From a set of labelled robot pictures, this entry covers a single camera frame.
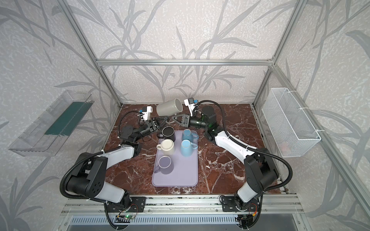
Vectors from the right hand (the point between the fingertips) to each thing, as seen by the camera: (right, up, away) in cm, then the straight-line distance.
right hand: (173, 114), depth 72 cm
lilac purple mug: (-6, -28, +7) cm, 30 cm away
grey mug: (-1, +4, -2) cm, 4 cm away
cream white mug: (-6, -19, +15) cm, 25 cm away
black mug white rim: (-6, -11, +19) cm, 23 cm away
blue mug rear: (+9, -14, +22) cm, 27 cm away
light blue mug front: (+6, -20, +13) cm, 25 cm away
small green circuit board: (-24, -51, -1) cm, 57 cm away
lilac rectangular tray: (+5, -35, +13) cm, 38 cm away
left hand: (-2, -2, 0) cm, 3 cm away
